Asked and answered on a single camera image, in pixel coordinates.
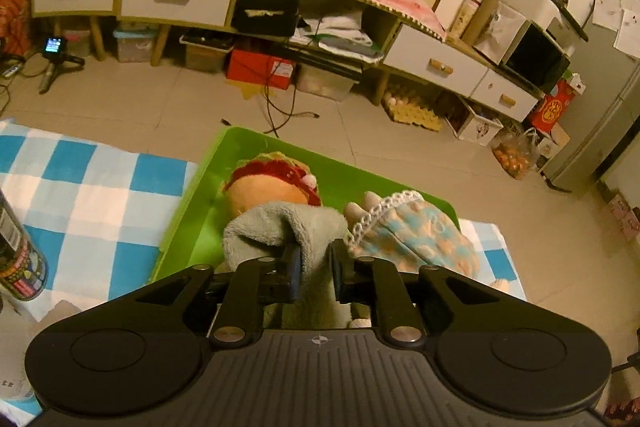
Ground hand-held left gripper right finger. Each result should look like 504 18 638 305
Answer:
328 239 501 351

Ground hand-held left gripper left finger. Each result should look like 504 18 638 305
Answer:
134 243 303 351

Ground grey-green fleece cloth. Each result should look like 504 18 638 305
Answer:
222 201 351 333

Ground orange plush doll red hat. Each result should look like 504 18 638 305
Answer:
220 152 321 220

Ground green plastic bin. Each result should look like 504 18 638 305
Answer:
150 126 460 303

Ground egg tray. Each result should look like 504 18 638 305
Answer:
382 89 445 131

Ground clear storage bin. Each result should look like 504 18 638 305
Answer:
180 32 236 74
295 62 358 102

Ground white printed box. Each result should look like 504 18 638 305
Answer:
447 99 503 142

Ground red box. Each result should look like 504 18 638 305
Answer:
226 49 296 92

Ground bag of oranges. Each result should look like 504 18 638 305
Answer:
492 127 543 181

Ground long wooden cabinet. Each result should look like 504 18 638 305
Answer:
30 0 546 124

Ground blue and white checked tablecloth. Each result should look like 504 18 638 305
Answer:
0 119 528 415

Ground stack of papers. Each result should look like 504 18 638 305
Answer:
290 9 386 60

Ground black bag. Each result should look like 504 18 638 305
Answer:
231 0 301 38

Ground red gift bag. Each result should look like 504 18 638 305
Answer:
530 79 576 138

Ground dark tin can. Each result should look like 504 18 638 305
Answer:
0 189 49 303

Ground teal lid storage bin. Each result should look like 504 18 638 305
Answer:
114 27 156 64

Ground microwave oven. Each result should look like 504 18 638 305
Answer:
500 18 571 95

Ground grey fridge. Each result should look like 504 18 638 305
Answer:
542 0 640 192

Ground white appliance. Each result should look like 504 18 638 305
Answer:
500 0 588 42

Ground orange-red printed bag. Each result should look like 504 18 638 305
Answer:
0 0 36 58

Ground paper sheets on fridge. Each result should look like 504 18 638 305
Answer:
592 0 640 58

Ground black cable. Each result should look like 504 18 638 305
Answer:
260 57 321 138

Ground small camera on tripod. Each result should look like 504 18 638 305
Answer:
39 36 86 95

